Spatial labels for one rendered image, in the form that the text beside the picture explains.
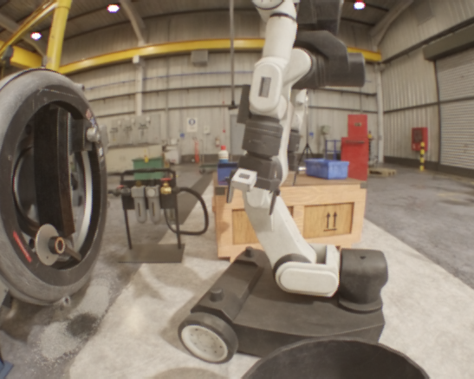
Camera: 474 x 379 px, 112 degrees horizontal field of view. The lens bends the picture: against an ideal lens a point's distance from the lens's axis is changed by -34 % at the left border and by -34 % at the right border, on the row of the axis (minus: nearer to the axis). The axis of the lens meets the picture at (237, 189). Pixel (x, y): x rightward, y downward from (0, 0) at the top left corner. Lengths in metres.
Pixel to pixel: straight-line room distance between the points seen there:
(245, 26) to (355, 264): 12.50
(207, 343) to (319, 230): 1.05
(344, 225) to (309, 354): 1.28
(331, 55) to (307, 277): 0.67
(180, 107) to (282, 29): 11.19
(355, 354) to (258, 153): 0.46
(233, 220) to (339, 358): 1.08
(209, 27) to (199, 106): 4.19
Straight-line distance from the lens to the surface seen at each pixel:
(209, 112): 11.51
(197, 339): 0.85
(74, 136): 0.82
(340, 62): 0.75
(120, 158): 7.28
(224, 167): 1.53
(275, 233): 0.78
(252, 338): 0.81
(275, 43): 0.58
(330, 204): 1.57
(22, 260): 0.66
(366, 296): 0.86
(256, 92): 0.52
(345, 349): 0.49
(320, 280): 0.78
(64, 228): 0.79
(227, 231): 1.41
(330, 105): 12.44
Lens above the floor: 0.69
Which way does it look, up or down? 10 degrees down
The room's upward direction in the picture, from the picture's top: 1 degrees counter-clockwise
